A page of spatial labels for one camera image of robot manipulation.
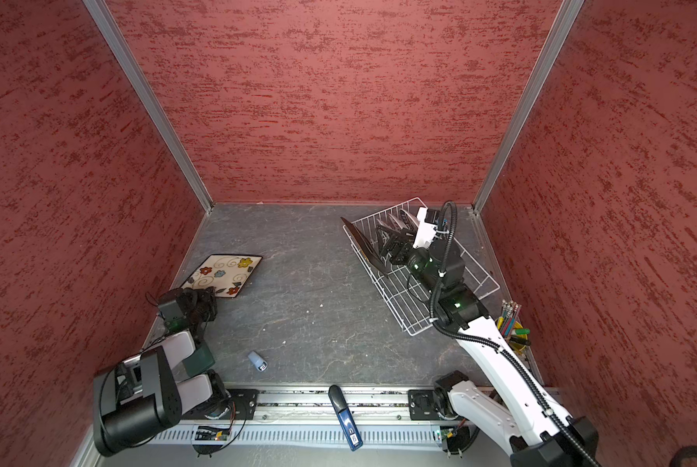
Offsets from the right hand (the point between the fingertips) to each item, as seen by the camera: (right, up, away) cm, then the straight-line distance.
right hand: (385, 234), depth 70 cm
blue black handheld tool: (-10, -45, -1) cm, 46 cm away
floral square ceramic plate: (-51, -14, +25) cm, 58 cm away
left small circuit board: (-45, -51, +3) cm, 69 cm away
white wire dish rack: (+9, -20, +23) cm, 31 cm away
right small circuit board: (+18, -51, 0) cm, 54 cm away
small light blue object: (-34, -35, +8) cm, 50 cm away
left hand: (-51, -17, +20) cm, 57 cm away
